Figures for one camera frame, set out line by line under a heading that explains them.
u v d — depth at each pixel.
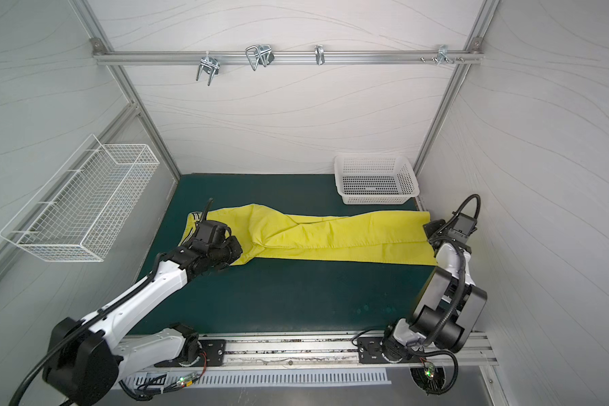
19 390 0.34
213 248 0.63
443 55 0.76
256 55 0.76
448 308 0.39
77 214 0.68
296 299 0.90
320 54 0.77
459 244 0.66
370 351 0.74
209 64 0.78
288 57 0.79
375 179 1.18
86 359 0.39
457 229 0.66
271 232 0.94
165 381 0.71
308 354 0.75
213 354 0.73
